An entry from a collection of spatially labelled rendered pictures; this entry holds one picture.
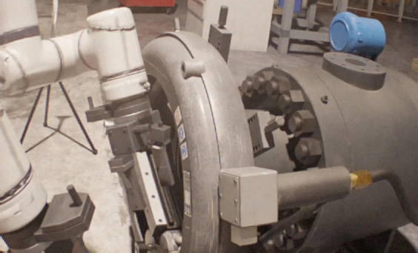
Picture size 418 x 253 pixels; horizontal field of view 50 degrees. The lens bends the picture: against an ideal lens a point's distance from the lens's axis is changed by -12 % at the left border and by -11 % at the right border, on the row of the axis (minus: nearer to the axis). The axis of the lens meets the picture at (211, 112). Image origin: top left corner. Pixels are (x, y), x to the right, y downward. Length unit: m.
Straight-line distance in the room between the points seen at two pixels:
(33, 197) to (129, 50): 0.42
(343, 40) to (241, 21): 3.52
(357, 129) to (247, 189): 0.50
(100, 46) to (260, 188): 0.39
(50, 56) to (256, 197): 0.47
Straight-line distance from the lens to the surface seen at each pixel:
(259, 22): 5.27
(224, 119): 1.04
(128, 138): 0.86
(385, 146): 1.40
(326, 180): 1.05
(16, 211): 0.53
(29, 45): 0.88
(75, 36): 0.95
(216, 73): 1.10
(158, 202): 1.33
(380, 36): 1.80
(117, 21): 0.88
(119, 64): 0.87
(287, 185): 0.99
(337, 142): 1.29
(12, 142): 0.52
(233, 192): 0.95
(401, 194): 1.27
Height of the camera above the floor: 1.26
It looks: 21 degrees down
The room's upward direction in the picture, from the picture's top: 7 degrees clockwise
